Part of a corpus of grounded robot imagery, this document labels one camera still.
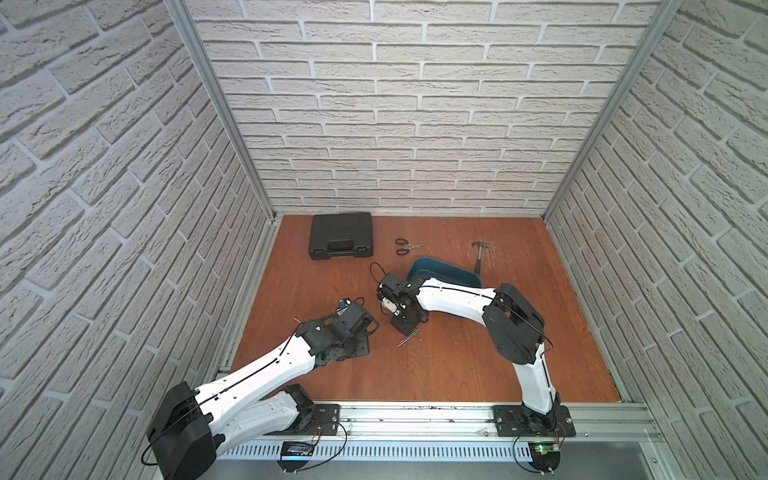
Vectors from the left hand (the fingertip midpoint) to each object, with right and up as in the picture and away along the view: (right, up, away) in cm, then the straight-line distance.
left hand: (367, 340), depth 80 cm
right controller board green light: (+44, -24, -9) cm, 51 cm away
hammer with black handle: (+37, +18, +24) cm, 48 cm away
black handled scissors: (+13, +25, +30) cm, 42 cm away
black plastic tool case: (-14, +30, +31) cm, 46 cm away
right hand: (+12, +2, +12) cm, 17 cm away
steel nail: (+12, -2, +7) cm, 14 cm away
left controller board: (-16, -23, -10) cm, 30 cm away
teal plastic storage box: (+20, +18, +20) cm, 33 cm away
